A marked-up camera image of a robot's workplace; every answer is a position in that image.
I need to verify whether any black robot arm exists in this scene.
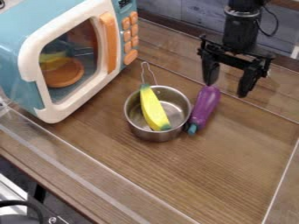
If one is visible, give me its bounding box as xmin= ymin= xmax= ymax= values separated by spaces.
xmin=197 ymin=0 xmax=279 ymax=98

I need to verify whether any blue toy microwave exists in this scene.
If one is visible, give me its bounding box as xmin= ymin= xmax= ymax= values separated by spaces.
xmin=0 ymin=0 xmax=139 ymax=123

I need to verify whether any yellow toy banana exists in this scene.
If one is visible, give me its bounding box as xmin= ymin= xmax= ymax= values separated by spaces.
xmin=140 ymin=84 xmax=171 ymax=131

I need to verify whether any silver metal pot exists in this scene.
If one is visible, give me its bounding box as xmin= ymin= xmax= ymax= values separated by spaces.
xmin=124 ymin=61 xmax=192 ymax=143

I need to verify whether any purple toy eggplant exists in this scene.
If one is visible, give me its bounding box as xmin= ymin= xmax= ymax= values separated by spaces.
xmin=188 ymin=86 xmax=220 ymax=135

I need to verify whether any orange plate inside microwave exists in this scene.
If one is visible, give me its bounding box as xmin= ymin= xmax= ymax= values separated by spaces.
xmin=40 ymin=57 xmax=84 ymax=88

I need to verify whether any black cable bottom left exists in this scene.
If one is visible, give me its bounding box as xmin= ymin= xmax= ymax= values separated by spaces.
xmin=0 ymin=199 xmax=44 ymax=224

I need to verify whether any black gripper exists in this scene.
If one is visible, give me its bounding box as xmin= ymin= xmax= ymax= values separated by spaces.
xmin=197 ymin=34 xmax=276 ymax=98

